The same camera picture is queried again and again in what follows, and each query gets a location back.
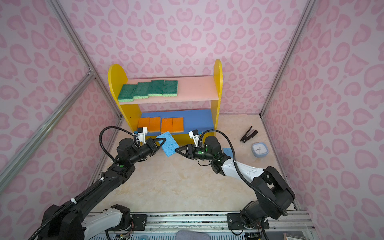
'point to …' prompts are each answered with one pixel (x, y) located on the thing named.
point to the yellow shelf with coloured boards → (177, 105)
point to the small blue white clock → (260, 149)
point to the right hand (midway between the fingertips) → (178, 151)
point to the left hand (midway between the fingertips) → (166, 137)
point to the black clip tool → (250, 134)
